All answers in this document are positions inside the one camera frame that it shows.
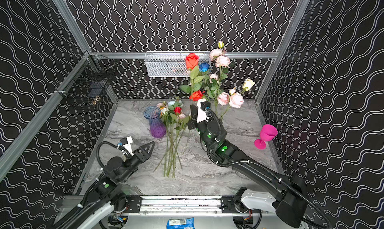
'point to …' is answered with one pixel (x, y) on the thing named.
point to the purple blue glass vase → (157, 127)
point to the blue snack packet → (181, 223)
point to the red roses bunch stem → (170, 146)
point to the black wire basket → (87, 82)
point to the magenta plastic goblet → (267, 132)
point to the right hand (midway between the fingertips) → (192, 106)
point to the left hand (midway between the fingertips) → (155, 145)
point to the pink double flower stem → (216, 95)
